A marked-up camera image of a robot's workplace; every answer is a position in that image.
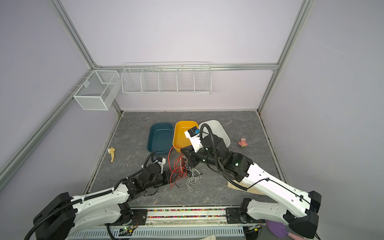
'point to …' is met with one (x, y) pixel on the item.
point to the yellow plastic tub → (180, 140)
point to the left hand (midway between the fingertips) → (177, 177)
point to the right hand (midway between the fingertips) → (181, 151)
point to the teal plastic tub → (160, 138)
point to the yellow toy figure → (111, 150)
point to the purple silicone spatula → (280, 229)
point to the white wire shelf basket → (167, 77)
